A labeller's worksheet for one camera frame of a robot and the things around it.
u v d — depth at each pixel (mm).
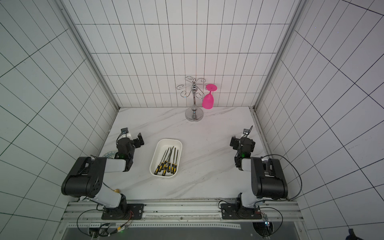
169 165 876
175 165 878
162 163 880
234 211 726
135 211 726
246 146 712
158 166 874
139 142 873
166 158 909
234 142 858
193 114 1143
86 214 671
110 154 897
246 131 807
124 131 793
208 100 1001
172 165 877
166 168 867
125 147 711
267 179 463
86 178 457
